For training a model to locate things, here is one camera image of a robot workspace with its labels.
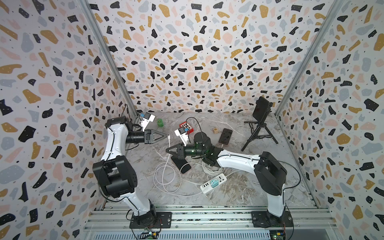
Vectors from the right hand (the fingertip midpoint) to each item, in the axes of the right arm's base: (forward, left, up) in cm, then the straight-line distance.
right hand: (167, 152), depth 72 cm
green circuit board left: (-31, +8, -25) cm, 40 cm away
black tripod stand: (+27, -53, -21) cm, 64 cm away
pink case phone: (+6, -3, -23) cm, 24 cm away
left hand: (+7, +2, +3) cm, 7 cm away
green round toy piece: (+38, +17, -21) cm, 47 cm away
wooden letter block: (+33, -25, -23) cm, 47 cm away
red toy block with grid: (+35, -4, -20) cm, 41 cm away
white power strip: (-9, -19, -21) cm, 30 cm away
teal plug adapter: (-8, -24, -18) cm, 31 cm away
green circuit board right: (-28, -53, -27) cm, 66 cm away
